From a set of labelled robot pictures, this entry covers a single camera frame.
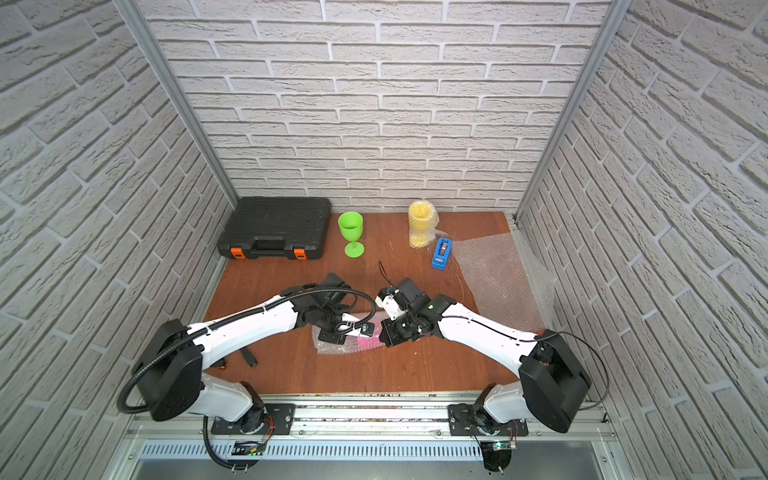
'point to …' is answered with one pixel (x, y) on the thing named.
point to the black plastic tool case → (277, 227)
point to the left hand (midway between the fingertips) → (353, 322)
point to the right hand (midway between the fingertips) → (385, 338)
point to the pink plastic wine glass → (366, 343)
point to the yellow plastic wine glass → (422, 220)
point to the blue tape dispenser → (442, 253)
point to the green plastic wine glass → (351, 225)
